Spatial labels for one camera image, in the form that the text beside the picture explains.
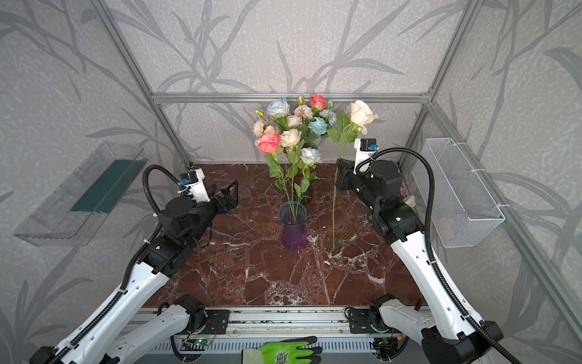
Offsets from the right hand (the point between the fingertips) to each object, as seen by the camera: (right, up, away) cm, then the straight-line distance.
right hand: (337, 160), depth 65 cm
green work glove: (-14, -58, +2) cm, 59 cm away
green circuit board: (-42, -57, +5) cm, 71 cm away
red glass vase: (-9, -12, +10) cm, 18 cm away
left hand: (-33, -7, +2) cm, 33 cm away
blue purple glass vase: (-14, -27, +20) cm, 37 cm away
